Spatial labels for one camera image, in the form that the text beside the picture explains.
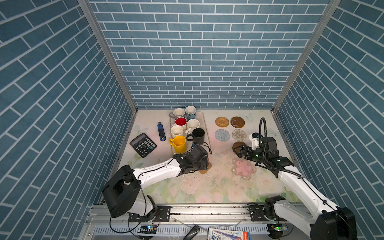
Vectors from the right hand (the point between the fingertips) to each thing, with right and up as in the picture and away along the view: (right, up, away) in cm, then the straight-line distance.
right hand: (238, 149), depth 82 cm
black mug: (-23, +6, +14) cm, 27 cm away
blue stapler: (-48, +8, +23) cm, 54 cm away
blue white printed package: (-14, -37, -14) cm, 42 cm away
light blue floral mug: (-28, +23, +29) cm, 46 cm away
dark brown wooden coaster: (+8, +15, +31) cm, 35 cm away
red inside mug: (-34, +15, +22) cm, 43 cm away
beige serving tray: (-21, +20, +34) cm, 44 cm away
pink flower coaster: (+5, -13, +7) cm, 15 cm away
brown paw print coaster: (-17, -14, +6) cm, 23 cm away
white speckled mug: (-27, +13, +22) cm, 37 cm away
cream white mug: (-38, +9, +19) cm, 43 cm away
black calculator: (-59, 0, +16) cm, 61 cm away
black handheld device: (-24, -34, -16) cm, 45 cm away
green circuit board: (-46, -37, -10) cm, 60 cm away
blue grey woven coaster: (-5, +6, +23) cm, 24 cm away
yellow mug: (-35, +2, +15) cm, 38 cm away
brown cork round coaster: (+4, 0, +17) cm, 18 cm away
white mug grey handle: (-37, +22, +27) cm, 51 cm away
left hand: (-18, -9, +2) cm, 20 cm away
